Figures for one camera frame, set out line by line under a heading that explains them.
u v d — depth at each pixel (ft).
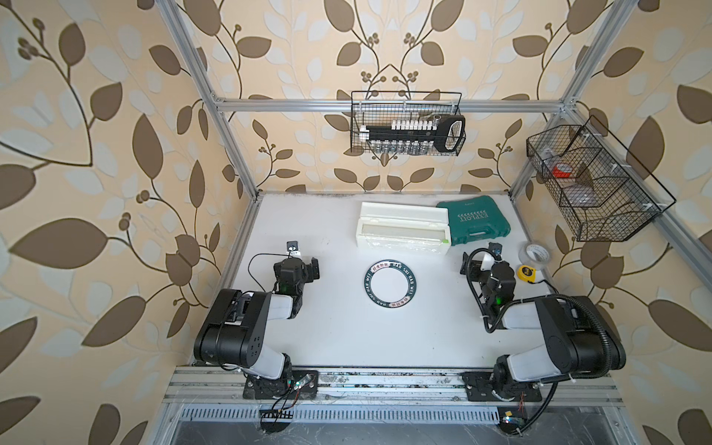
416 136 2.77
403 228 3.36
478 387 2.39
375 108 2.99
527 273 3.07
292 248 2.69
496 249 2.58
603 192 2.40
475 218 3.45
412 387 2.47
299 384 2.42
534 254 3.31
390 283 3.08
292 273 2.37
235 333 1.52
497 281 2.30
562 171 2.64
